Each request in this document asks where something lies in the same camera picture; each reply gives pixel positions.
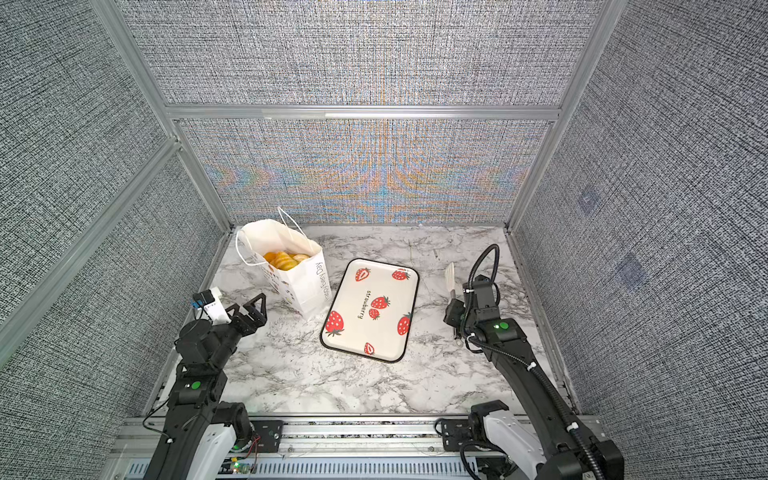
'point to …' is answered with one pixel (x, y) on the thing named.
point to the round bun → (300, 257)
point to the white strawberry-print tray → (372, 310)
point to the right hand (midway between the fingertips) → (455, 303)
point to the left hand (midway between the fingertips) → (257, 297)
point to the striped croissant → (281, 260)
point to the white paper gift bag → (305, 287)
